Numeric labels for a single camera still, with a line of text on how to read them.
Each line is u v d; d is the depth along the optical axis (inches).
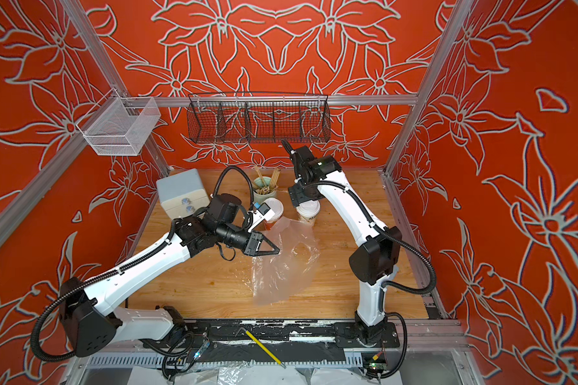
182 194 35.7
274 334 29.2
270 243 25.4
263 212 25.0
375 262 19.2
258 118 39.6
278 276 24.5
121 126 36.4
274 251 25.4
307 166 22.1
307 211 32.8
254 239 23.2
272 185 37.6
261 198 37.3
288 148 25.4
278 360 27.2
